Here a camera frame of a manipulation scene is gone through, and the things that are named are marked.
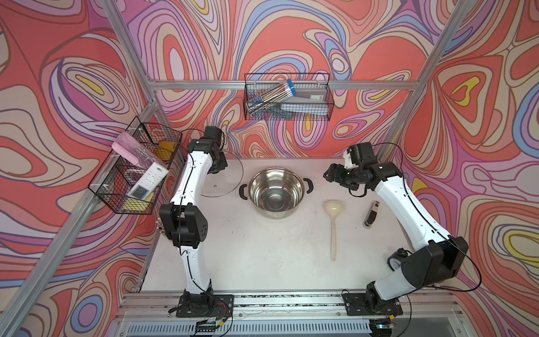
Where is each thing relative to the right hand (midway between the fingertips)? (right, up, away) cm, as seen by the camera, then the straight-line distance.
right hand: (332, 182), depth 81 cm
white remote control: (-63, +3, -13) cm, 64 cm away
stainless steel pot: (-21, -6, +24) cm, 33 cm away
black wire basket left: (-72, +2, -9) cm, 73 cm away
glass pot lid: (-45, 0, +13) cm, 47 cm away
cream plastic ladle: (+5, -12, +17) cm, 21 cm away
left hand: (-47, +7, +8) cm, 48 cm away
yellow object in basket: (-64, +12, -2) cm, 66 cm away
